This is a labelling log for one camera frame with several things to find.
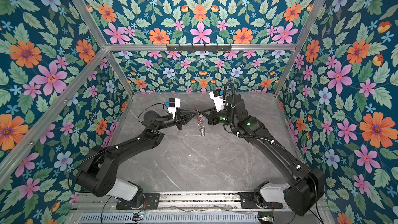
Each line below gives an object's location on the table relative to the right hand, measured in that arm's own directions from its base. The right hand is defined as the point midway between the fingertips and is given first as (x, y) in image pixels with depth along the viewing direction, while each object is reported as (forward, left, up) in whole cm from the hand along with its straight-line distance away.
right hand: (203, 110), depth 70 cm
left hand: (-2, +3, +2) cm, 4 cm away
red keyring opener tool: (-3, +3, -1) cm, 4 cm away
